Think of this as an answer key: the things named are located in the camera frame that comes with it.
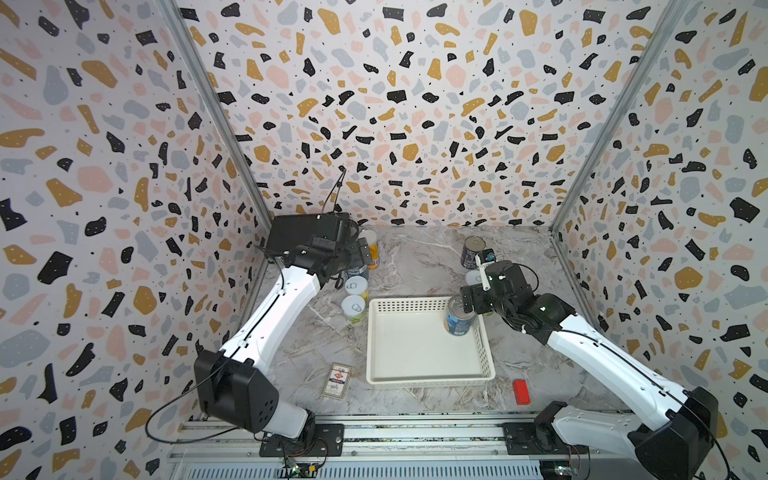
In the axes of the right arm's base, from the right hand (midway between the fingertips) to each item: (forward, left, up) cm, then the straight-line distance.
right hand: (476, 287), depth 79 cm
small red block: (-20, -13, -22) cm, 32 cm away
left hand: (+8, +32, +5) cm, 34 cm away
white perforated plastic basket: (-7, +18, -21) cm, 28 cm away
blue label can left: (+14, +35, -12) cm, 39 cm away
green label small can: (+2, +35, -15) cm, 38 cm away
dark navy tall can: (+25, -4, -12) cm, 28 cm away
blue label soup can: (-4, +4, -12) cm, 13 cm away
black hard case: (+36, +65, -16) cm, 76 cm away
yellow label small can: (+10, +36, -14) cm, 40 cm away
